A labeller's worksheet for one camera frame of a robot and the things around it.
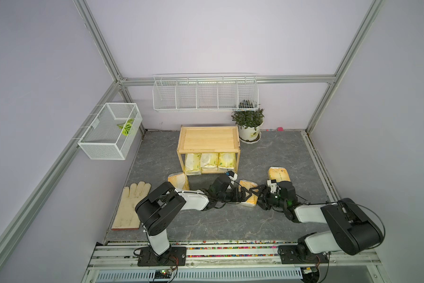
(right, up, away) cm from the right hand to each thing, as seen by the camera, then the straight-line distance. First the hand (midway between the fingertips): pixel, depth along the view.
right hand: (250, 192), depth 87 cm
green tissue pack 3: (-30, +14, +9) cm, 35 cm away
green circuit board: (-39, -29, -16) cm, 51 cm away
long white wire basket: (-7, +55, +12) cm, 56 cm away
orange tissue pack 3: (+17, +8, +8) cm, 21 cm away
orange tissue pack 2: (+1, -3, -2) cm, 4 cm away
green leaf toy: (-59, +33, -6) cm, 68 cm away
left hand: (-3, -1, -2) cm, 4 cm away
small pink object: (+28, +36, +37) cm, 58 cm away
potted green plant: (+2, +37, +15) cm, 40 cm away
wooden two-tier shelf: (-21, +27, +2) cm, 34 cm away
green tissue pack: (-11, +15, +9) cm, 21 cm away
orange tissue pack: (-37, +5, +6) cm, 38 cm away
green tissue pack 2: (-21, +15, +10) cm, 28 cm away
